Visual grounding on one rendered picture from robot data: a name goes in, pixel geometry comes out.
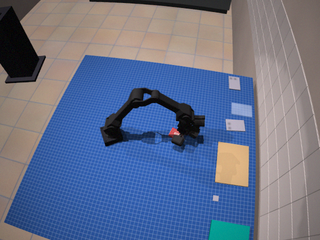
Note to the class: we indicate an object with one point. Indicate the blue grid work mat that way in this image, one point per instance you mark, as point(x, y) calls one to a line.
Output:
point(144, 187)

